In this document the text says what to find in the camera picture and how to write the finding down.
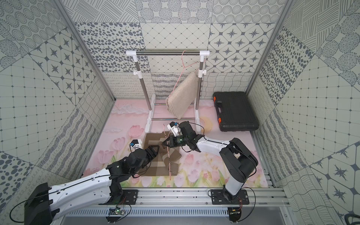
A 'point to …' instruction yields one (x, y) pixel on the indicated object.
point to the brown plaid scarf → (167, 161)
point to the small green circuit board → (116, 211)
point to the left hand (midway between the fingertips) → (157, 144)
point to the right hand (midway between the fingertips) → (164, 144)
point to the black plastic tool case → (235, 111)
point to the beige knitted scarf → (183, 96)
